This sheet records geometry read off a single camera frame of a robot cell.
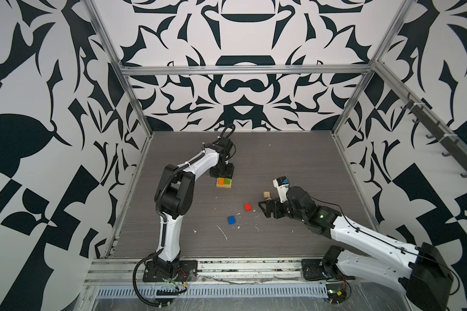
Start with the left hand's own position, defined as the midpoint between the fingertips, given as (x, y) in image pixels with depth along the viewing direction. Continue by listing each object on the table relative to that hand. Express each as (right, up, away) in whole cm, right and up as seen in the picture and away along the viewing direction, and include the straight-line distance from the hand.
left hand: (226, 171), depth 96 cm
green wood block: (+1, -5, +2) cm, 5 cm away
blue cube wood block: (+3, -21, -9) cm, 23 cm away
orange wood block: (-3, -5, 0) cm, 6 cm away
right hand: (+17, -10, -17) cm, 26 cm away
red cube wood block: (+10, -16, -5) cm, 19 cm away
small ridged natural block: (+19, -11, -2) cm, 22 cm away
